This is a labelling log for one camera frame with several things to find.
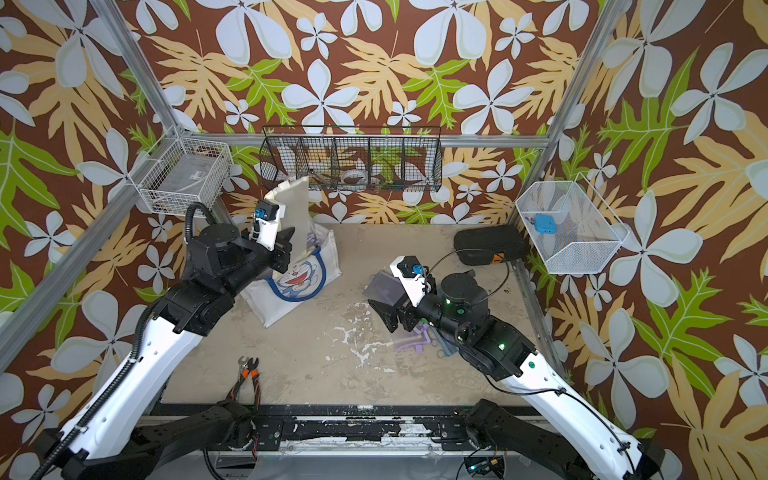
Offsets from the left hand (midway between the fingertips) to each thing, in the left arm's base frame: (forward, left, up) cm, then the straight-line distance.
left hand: (291, 225), depth 64 cm
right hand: (-12, -20, -6) cm, 24 cm away
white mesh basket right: (+8, -74, -10) cm, 75 cm away
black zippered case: (+32, -63, -43) cm, 83 cm away
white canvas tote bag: (+10, +3, -29) cm, 31 cm away
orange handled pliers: (-17, +19, -40) cm, 47 cm away
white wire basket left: (+28, +39, -7) cm, 48 cm away
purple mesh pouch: (+10, -22, -40) cm, 47 cm away
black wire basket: (+40, -11, -9) cm, 43 cm away
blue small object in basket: (+15, -66, -14) cm, 69 cm away
